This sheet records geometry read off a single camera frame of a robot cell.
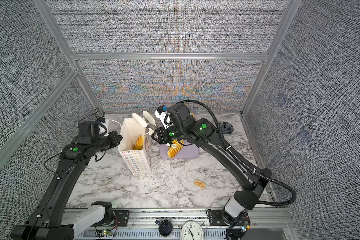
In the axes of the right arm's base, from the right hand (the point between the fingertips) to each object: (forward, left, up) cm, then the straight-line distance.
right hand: (156, 133), depth 66 cm
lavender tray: (+9, -15, -30) cm, 35 cm away
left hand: (+4, +18, -7) cm, 20 cm away
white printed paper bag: (-4, +11, -18) cm, 22 cm away
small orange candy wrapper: (-10, -21, -33) cm, 40 cm away
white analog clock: (-32, -15, -31) cm, 47 cm away
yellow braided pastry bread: (+10, +15, -24) cm, 30 cm away
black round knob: (-31, -3, -33) cm, 45 cm away
